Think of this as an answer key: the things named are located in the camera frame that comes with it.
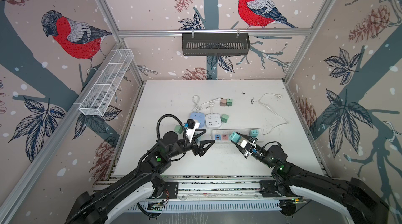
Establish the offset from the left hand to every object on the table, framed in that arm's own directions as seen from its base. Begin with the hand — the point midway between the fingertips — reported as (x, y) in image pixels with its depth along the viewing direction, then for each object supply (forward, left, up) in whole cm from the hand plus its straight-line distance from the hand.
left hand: (209, 138), depth 68 cm
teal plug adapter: (+10, -26, -15) cm, 32 cm away
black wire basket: (+63, -6, +7) cm, 64 cm away
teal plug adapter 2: (+2, -12, -3) cm, 13 cm away
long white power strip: (+10, -9, -20) cm, 24 cm away
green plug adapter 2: (+35, -16, -21) cm, 44 cm away
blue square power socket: (+23, +5, -20) cm, 31 cm away
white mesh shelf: (+17, +52, +8) cm, 55 cm away
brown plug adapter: (+36, -11, -21) cm, 43 cm away
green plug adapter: (+23, -11, -20) cm, 32 cm away
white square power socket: (+20, -3, -19) cm, 28 cm away
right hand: (+3, -13, -6) cm, 14 cm away
